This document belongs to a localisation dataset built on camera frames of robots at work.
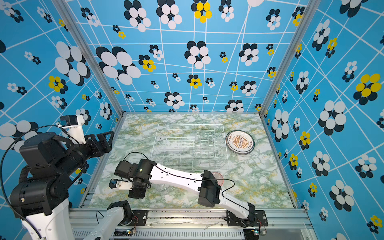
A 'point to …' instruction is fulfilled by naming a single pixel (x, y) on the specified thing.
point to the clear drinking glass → (163, 187)
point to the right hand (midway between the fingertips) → (136, 190)
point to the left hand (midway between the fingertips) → (104, 132)
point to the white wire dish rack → (191, 147)
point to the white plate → (240, 141)
